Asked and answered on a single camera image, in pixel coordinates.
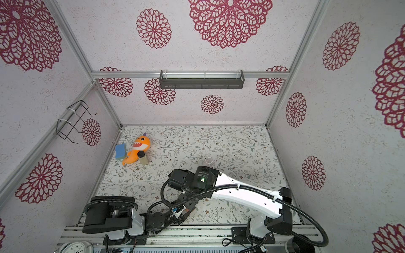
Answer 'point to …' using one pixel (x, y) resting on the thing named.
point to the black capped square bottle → (143, 159)
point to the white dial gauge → (80, 246)
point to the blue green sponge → (120, 152)
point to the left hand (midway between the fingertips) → (190, 202)
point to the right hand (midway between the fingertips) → (188, 193)
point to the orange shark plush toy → (142, 143)
